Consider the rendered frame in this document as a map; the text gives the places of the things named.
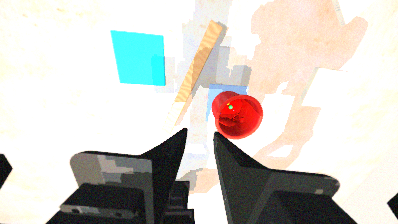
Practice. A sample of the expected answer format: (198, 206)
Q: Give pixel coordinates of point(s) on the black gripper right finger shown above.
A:
(246, 184)

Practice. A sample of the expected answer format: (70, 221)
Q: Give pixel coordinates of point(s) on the red plastic cup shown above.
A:
(240, 123)

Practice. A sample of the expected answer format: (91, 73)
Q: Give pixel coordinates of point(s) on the tan flat bar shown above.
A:
(210, 37)

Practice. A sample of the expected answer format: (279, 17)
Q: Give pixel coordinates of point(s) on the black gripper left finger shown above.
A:
(154, 172)

